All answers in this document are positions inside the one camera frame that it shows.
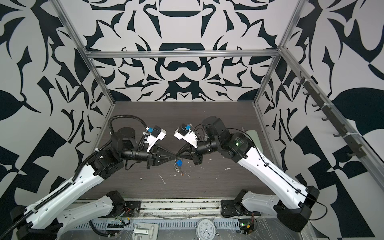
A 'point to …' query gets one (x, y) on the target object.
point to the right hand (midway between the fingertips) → (178, 155)
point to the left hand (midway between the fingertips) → (176, 155)
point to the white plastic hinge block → (145, 231)
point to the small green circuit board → (246, 225)
